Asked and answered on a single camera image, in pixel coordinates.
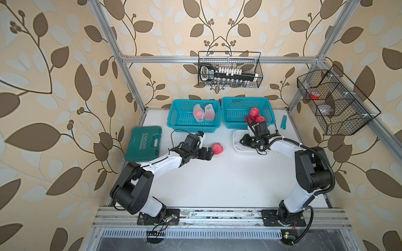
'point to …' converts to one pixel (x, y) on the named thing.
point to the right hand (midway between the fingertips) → (242, 141)
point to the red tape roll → (315, 95)
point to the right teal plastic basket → (235, 110)
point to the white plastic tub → (237, 135)
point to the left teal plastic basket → (180, 116)
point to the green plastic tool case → (144, 144)
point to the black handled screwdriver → (277, 130)
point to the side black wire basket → (339, 108)
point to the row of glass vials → (233, 82)
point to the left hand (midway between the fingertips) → (206, 149)
